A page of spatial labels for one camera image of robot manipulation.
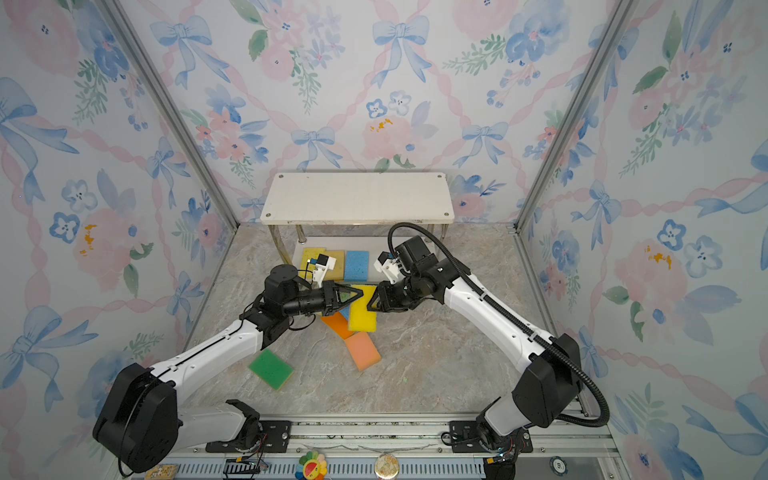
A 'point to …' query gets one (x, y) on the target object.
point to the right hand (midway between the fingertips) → (371, 305)
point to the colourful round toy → (312, 466)
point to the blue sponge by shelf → (345, 312)
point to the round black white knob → (558, 466)
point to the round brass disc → (387, 466)
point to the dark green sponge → (271, 368)
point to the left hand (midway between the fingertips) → (363, 294)
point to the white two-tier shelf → (366, 211)
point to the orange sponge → (339, 324)
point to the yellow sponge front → (360, 318)
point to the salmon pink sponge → (364, 352)
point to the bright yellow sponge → (308, 254)
